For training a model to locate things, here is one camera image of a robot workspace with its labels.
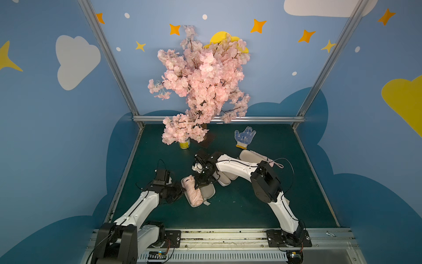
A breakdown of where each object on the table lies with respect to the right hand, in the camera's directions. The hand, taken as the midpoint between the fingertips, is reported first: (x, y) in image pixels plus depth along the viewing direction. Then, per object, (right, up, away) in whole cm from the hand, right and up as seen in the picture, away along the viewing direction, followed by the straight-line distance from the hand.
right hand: (197, 186), depth 88 cm
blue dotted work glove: (+31, +26, +26) cm, 48 cm away
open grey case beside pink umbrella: (+15, +3, +6) cm, 16 cm away
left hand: (-6, -2, -1) cm, 7 cm away
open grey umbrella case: (+5, -3, 0) cm, 6 cm away
